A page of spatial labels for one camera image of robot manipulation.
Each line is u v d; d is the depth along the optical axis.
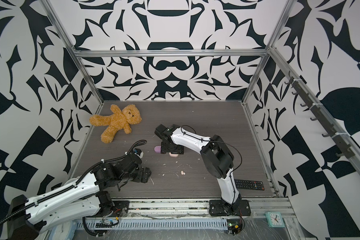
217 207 0.74
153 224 0.71
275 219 0.70
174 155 0.91
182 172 0.85
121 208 0.74
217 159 0.51
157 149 0.91
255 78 1.06
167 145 0.76
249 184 0.81
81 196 0.49
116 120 0.99
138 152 0.71
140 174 0.69
